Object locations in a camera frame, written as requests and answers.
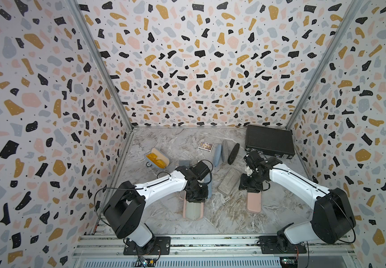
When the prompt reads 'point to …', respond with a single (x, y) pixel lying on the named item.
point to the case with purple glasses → (210, 185)
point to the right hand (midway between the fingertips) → (241, 189)
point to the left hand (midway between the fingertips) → (207, 201)
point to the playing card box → (206, 146)
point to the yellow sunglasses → (153, 157)
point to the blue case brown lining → (217, 154)
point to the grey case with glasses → (225, 151)
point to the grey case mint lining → (182, 163)
